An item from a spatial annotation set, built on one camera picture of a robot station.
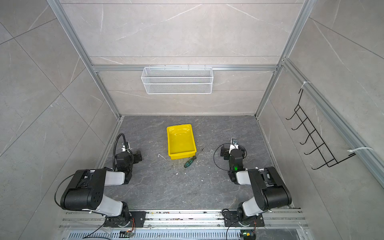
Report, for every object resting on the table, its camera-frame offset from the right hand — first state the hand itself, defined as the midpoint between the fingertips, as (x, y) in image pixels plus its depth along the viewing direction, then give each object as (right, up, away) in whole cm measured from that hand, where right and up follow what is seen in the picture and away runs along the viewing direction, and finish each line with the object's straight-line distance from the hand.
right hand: (231, 144), depth 93 cm
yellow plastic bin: (-33, +1, +5) cm, 33 cm away
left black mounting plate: (-52, -35, -20) cm, 65 cm away
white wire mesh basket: (-36, +43, +7) cm, 56 cm away
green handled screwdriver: (-27, -11, -1) cm, 29 cm away
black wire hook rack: (+33, +1, -29) cm, 44 cm away
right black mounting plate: (-5, -36, -20) cm, 41 cm away
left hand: (-65, -3, 0) cm, 65 cm away
